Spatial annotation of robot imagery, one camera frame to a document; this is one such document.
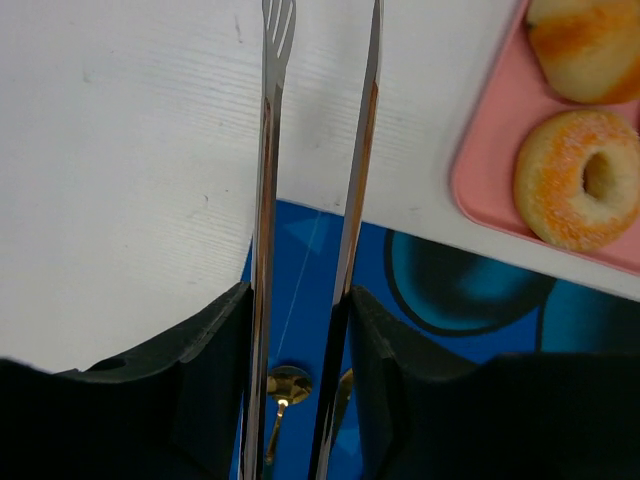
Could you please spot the round pumpkin-shaped bun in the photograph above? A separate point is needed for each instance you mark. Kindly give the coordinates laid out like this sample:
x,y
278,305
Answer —
x,y
588,51

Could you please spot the blue cartoon placemat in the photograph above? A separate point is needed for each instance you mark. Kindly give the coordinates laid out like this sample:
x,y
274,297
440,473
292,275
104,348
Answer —
x,y
478,308

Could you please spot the gold knife dark handle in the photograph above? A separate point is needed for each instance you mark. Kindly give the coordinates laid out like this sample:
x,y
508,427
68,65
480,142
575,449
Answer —
x,y
343,396

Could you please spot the pink rectangular tray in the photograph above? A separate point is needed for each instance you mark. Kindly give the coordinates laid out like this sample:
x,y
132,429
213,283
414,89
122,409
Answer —
x,y
514,99

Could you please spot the gold spoon dark handle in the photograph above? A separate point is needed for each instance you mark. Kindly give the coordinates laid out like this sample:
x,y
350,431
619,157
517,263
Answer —
x,y
286,385

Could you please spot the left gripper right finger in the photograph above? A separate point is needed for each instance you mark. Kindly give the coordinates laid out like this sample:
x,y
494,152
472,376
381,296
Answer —
x,y
426,413

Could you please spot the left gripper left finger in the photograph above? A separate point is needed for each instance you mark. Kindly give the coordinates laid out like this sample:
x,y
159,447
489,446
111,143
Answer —
x,y
167,408

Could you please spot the silver metal tongs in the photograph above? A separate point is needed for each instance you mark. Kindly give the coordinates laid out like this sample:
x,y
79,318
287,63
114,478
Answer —
x,y
279,21

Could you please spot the sugared ring donut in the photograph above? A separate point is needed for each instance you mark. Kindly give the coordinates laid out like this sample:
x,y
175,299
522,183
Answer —
x,y
576,180

